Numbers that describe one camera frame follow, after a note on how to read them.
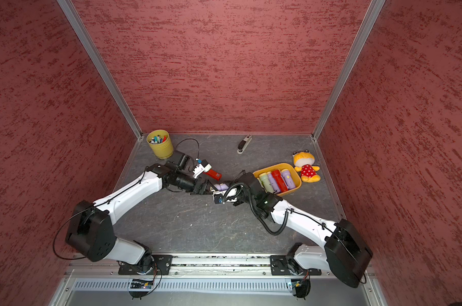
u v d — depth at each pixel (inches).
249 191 23.2
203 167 29.8
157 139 40.9
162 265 29.2
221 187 29.7
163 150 39.2
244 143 44.2
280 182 36.3
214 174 38.9
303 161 39.8
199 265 29.8
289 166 39.5
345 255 16.0
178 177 26.3
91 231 16.7
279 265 29.2
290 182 37.3
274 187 36.1
